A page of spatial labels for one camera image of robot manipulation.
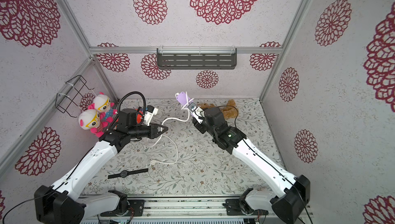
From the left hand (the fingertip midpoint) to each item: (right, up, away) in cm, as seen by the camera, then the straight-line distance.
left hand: (166, 129), depth 74 cm
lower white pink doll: (-44, +5, +10) cm, 45 cm away
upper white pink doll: (-43, +14, +19) cm, 49 cm away
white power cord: (-9, -20, +13) cm, 25 cm away
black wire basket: (-49, +18, +2) cm, 52 cm away
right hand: (+16, +9, -2) cm, 18 cm away
